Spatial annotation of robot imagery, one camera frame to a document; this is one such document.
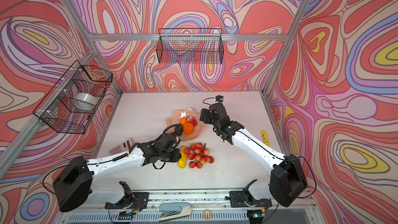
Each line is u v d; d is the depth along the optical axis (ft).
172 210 2.26
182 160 2.67
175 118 3.28
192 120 3.17
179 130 3.08
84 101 2.30
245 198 2.15
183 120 3.20
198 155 2.70
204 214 2.31
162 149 2.10
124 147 2.90
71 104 2.41
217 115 1.95
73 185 1.34
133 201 2.37
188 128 3.04
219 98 2.33
